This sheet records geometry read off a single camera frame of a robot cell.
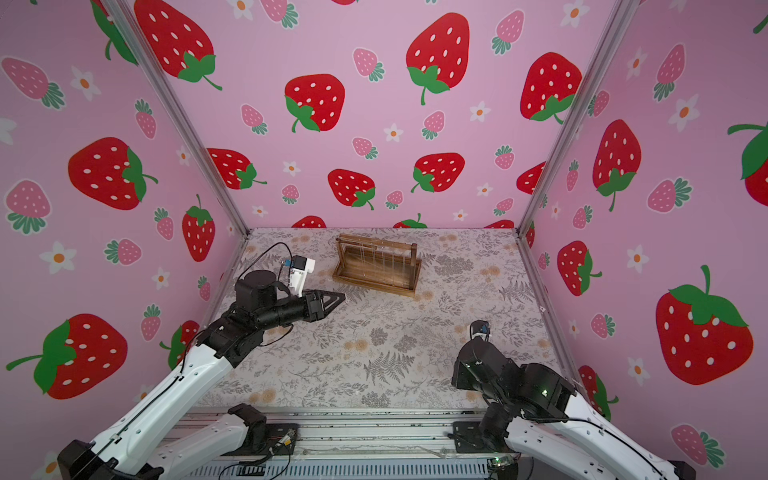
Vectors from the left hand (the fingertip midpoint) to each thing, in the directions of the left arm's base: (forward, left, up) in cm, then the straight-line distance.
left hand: (342, 296), depth 70 cm
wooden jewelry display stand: (+34, -5, -28) cm, 44 cm away
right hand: (-11, -28, -11) cm, 32 cm away
